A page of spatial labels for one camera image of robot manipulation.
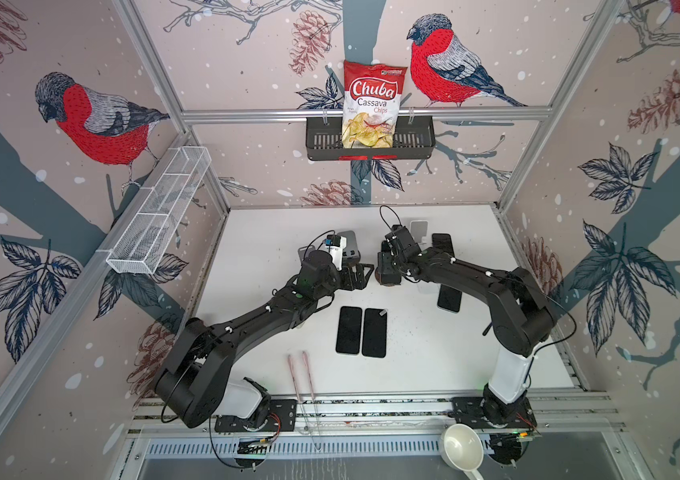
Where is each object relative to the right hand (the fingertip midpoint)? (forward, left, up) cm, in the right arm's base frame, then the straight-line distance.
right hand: (384, 265), depth 96 cm
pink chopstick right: (-39, +20, -6) cm, 44 cm away
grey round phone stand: (+4, +27, +3) cm, 27 cm away
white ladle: (-47, -17, -7) cm, 51 cm away
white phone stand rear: (+14, -12, +2) cm, 19 cm away
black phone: (-22, +3, -6) cm, 23 cm away
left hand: (-9, +7, +12) cm, 17 cm away
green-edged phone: (-19, +11, -8) cm, 23 cm away
